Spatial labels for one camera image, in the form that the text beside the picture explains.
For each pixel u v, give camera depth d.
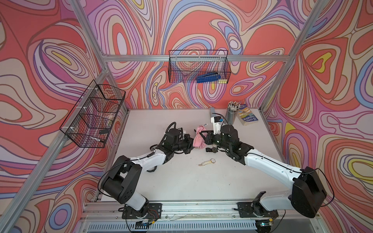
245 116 1.12
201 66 0.84
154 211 0.73
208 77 0.91
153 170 0.86
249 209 0.73
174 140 0.68
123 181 0.44
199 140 0.76
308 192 0.41
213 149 0.95
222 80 0.84
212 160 0.91
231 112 0.99
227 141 0.60
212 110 1.15
